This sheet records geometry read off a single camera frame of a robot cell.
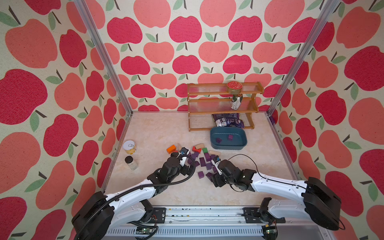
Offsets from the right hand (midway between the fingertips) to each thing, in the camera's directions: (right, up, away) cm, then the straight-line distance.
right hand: (215, 177), depth 84 cm
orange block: (-27, +14, +14) cm, 34 cm away
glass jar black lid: (-49, +10, 0) cm, 50 cm away
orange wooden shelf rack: (-3, +50, +32) cm, 60 cm away
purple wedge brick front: (-3, 0, +4) cm, 5 cm away
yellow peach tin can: (-54, +17, +11) cm, 58 cm away
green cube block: (-4, +13, +14) cm, 20 cm away
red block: (-12, +14, +14) cm, 23 cm away
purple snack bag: (+14, +34, +21) cm, 42 cm away
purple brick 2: (+14, +21, +20) cm, 33 cm away
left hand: (-15, +11, -3) cm, 18 cm away
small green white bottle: (+16, +46, +12) cm, 50 cm away
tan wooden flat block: (+2, +12, +14) cm, 18 cm away
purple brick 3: (-6, +7, +9) cm, 13 cm away
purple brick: (-8, +1, +3) cm, 9 cm away
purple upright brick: (-3, +9, +11) cm, 15 cm away
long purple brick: (-10, +5, +11) cm, 16 cm away
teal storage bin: (+6, +21, +21) cm, 30 cm away
